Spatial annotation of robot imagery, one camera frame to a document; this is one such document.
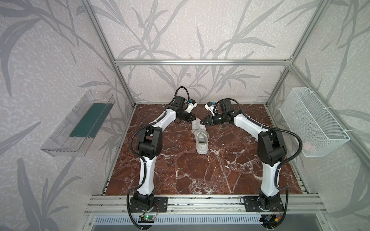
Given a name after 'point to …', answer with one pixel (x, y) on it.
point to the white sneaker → (201, 149)
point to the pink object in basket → (307, 145)
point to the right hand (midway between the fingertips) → (202, 118)
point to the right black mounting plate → (257, 204)
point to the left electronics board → (146, 219)
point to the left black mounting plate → (160, 205)
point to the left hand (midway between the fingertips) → (197, 113)
